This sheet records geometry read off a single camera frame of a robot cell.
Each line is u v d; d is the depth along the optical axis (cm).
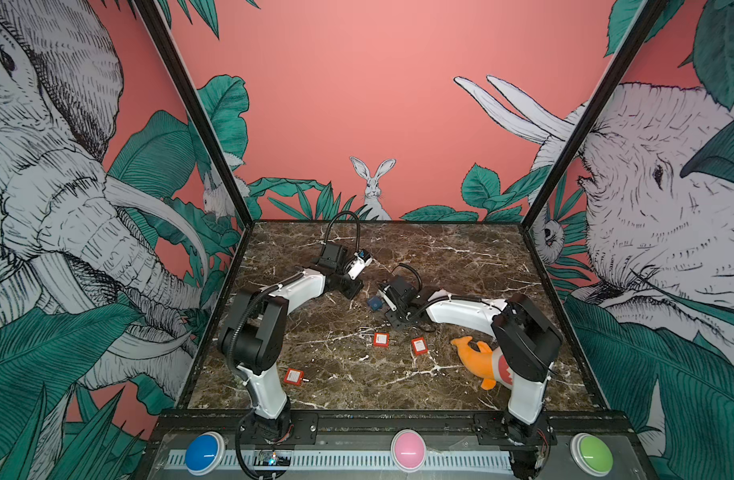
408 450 70
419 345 88
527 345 48
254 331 49
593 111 86
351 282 85
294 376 80
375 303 96
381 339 88
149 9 69
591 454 69
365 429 75
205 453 70
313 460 70
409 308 69
